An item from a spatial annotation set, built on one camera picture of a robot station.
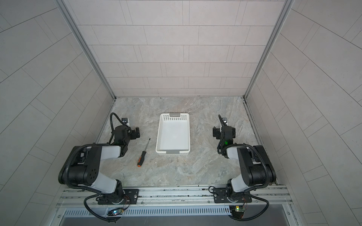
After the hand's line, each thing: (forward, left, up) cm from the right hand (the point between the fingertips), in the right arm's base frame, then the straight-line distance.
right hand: (223, 125), depth 95 cm
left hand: (+3, +61, +1) cm, 61 cm away
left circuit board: (-44, +61, 0) cm, 75 cm away
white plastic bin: (-4, +34, -3) cm, 35 cm away
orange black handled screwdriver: (-19, +53, -1) cm, 56 cm away
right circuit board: (-47, +3, -6) cm, 47 cm away
